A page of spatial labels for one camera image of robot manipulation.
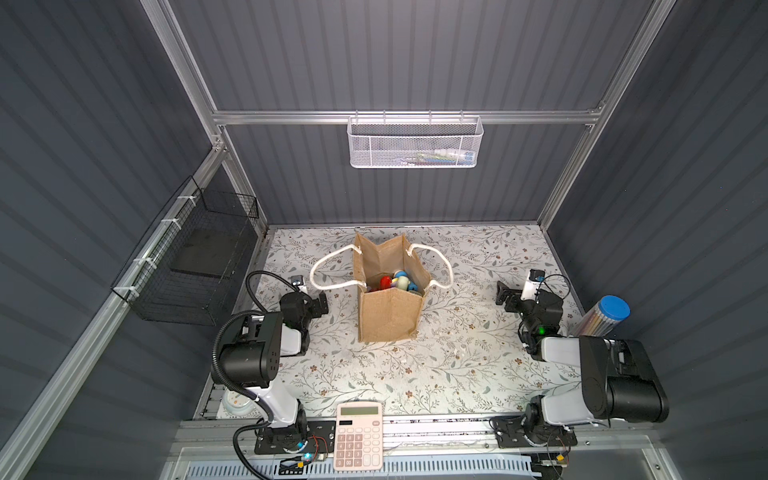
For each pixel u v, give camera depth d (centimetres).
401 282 91
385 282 91
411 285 92
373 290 74
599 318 77
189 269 74
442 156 91
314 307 88
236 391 48
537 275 78
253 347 49
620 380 45
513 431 74
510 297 83
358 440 72
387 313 81
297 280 84
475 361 87
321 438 72
